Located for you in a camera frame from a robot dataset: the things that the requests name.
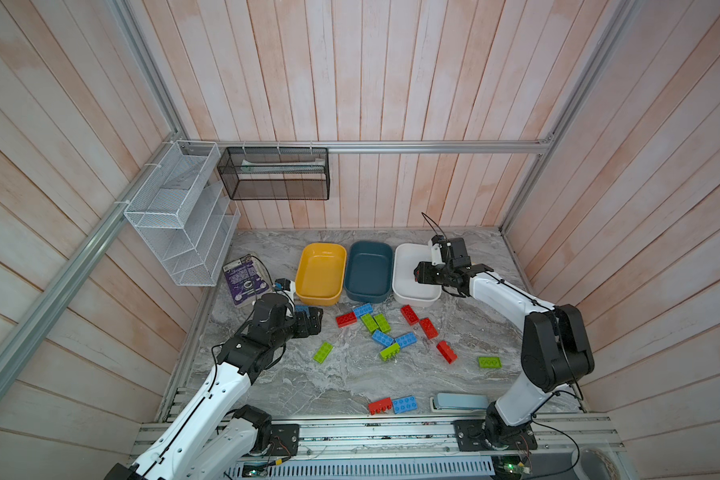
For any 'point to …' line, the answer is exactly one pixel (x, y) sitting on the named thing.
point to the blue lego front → (404, 404)
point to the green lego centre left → (370, 322)
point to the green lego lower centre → (390, 352)
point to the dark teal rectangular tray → (368, 271)
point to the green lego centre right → (382, 323)
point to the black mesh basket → (276, 173)
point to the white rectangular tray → (407, 291)
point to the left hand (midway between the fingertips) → (308, 319)
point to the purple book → (247, 280)
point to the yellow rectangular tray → (320, 273)
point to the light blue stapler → (459, 403)
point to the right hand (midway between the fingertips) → (421, 270)
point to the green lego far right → (489, 362)
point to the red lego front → (380, 406)
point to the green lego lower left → (323, 352)
